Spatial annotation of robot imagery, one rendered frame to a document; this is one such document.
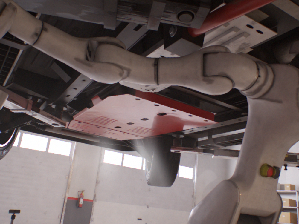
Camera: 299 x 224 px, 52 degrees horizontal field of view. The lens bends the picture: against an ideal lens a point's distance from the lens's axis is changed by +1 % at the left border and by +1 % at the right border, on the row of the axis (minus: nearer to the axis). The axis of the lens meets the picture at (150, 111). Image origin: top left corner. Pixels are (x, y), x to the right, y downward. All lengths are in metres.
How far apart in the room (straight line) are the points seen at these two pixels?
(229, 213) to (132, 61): 0.48
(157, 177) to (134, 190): 8.41
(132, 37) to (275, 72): 0.57
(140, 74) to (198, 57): 0.16
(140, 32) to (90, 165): 9.60
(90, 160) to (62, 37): 9.95
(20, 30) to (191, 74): 0.41
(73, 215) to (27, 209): 1.39
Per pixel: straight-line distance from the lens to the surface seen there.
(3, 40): 1.43
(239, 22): 1.07
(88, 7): 0.80
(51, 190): 10.30
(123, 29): 1.17
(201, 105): 1.96
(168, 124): 2.18
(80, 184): 10.51
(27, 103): 1.85
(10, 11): 0.66
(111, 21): 0.82
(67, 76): 1.84
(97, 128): 2.66
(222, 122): 2.14
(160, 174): 2.97
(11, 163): 10.09
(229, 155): 2.46
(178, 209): 12.49
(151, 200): 11.79
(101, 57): 0.79
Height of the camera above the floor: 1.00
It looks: 18 degrees up
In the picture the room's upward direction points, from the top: 6 degrees clockwise
